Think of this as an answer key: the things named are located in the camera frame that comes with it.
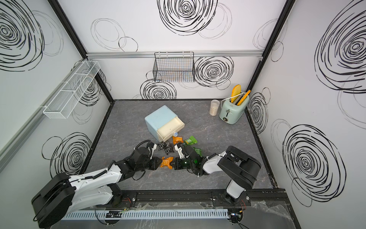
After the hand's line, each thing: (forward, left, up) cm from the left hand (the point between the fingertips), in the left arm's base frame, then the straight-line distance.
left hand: (161, 161), depth 84 cm
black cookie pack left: (+11, +1, -1) cm, 11 cm away
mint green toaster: (+31, -44, +11) cm, 54 cm away
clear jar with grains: (+40, -35, +5) cm, 53 cm away
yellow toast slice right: (+43, -55, +13) cm, 71 cm away
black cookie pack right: (+9, -3, -2) cm, 9 cm away
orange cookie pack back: (+16, -8, -3) cm, 18 cm away
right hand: (-2, -5, -1) cm, 5 cm away
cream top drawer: (+19, -6, +9) cm, 22 cm away
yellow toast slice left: (+43, -48, +19) cm, 67 cm away
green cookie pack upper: (+15, -18, -2) cm, 23 cm away
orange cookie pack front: (0, -3, -1) cm, 3 cm away
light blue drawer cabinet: (+23, +4, +12) cm, 26 cm away
